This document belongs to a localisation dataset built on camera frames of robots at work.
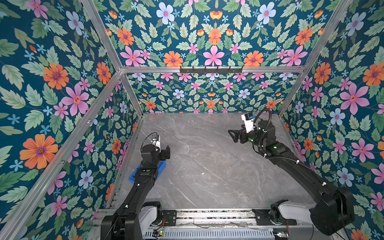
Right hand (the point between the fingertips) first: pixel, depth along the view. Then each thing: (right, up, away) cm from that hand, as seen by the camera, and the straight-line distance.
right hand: (236, 126), depth 78 cm
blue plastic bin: (-42, -23, +8) cm, 48 cm away
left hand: (-42, -9, +5) cm, 43 cm away
